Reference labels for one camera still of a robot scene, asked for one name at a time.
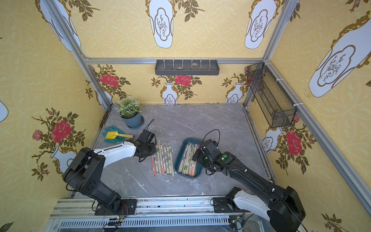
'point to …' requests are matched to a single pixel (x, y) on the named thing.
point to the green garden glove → (118, 139)
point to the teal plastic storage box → (184, 149)
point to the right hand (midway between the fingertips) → (197, 161)
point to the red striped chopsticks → (153, 165)
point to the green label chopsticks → (165, 159)
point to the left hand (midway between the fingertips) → (155, 150)
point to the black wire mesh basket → (278, 109)
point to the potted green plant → (130, 112)
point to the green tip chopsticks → (169, 161)
